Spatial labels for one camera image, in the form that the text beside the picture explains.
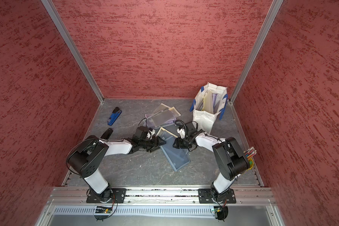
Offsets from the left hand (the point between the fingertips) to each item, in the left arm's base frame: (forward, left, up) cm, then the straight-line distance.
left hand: (163, 146), depth 89 cm
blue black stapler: (+29, +40, -2) cm, 49 cm away
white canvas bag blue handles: (+24, -30, +16) cm, 42 cm away
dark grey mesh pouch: (-5, -9, -4) cm, 11 cm away
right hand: (0, -8, -2) cm, 9 cm away
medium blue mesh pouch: (+8, -3, -1) cm, 8 cm away
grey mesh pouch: (+22, +4, 0) cm, 23 cm away
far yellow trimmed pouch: (+36, +3, -3) cm, 37 cm away
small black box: (+10, +40, -1) cm, 41 cm away
